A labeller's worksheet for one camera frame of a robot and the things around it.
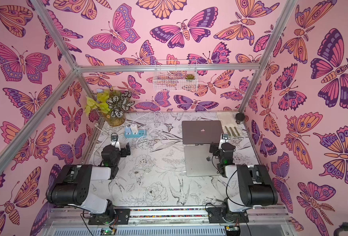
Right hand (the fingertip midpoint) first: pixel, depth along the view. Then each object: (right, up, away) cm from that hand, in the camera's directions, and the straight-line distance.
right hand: (222, 142), depth 93 cm
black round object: (+21, +17, +24) cm, 37 cm away
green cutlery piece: (+8, +6, +13) cm, 17 cm away
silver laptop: (-15, -12, +1) cm, 19 cm away
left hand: (-64, 0, +1) cm, 64 cm away
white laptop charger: (-59, +8, +9) cm, 60 cm away
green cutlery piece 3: (+15, +6, +13) cm, 21 cm away
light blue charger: (-63, +7, +10) cm, 64 cm away
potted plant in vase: (-70, +24, -1) cm, 74 cm away
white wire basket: (-30, +43, +2) cm, 52 cm away
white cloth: (+11, +15, +21) cm, 28 cm away
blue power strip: (-54, +5, +10) cm, 55 cm away
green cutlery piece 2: (+12, +6, +13) cm, 18 cm away
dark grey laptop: (-9, +6, +15) cm, 19 cm away
